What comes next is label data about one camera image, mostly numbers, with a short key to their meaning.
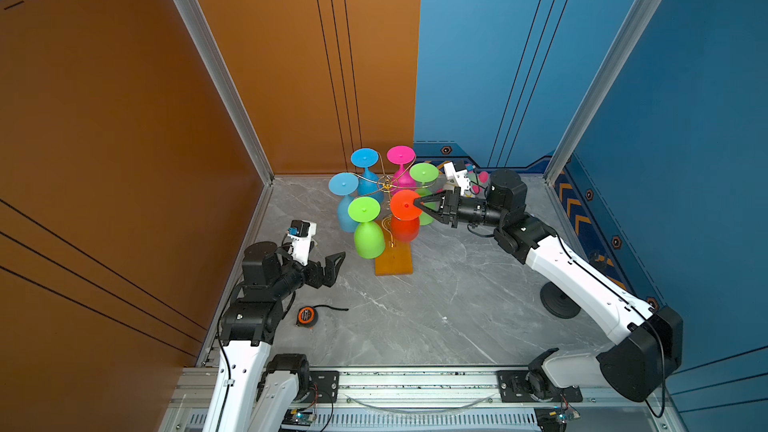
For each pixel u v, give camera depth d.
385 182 0.75
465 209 0.61
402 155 0.80
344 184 0.73
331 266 0.63
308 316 0.82
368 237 0.73
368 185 0.83
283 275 0.58
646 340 0.39
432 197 0.65
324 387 0.74
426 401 0.72
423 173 0.75
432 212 0.63
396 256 0.95
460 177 0.66
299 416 0.71
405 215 0.65
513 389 0.72
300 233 0.59
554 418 0.70
